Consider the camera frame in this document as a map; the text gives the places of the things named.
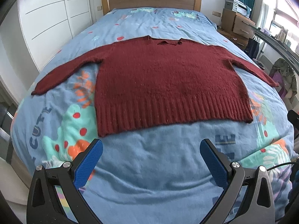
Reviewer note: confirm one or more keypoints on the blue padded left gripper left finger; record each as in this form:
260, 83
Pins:
44, 205

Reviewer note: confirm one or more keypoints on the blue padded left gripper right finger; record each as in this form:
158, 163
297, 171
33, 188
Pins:
257, 205

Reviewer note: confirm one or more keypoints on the dark red knitted sweater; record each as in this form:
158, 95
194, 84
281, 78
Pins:
146, 82

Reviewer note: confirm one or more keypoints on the clothes pile on chair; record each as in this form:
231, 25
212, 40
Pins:
284, 75

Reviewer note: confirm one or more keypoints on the grey desk edge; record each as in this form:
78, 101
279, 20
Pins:
283, 50

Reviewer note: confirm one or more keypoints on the black bag beside nightstand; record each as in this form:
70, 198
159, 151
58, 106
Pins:
252, 48

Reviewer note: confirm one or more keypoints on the wooden drawer nightstand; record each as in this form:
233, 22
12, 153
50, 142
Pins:
236, 28

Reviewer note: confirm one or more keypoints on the white wardrobe with drawers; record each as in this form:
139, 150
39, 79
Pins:
47, 25

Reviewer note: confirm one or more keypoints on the grey printer on nightstand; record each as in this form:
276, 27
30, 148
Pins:
238, 6

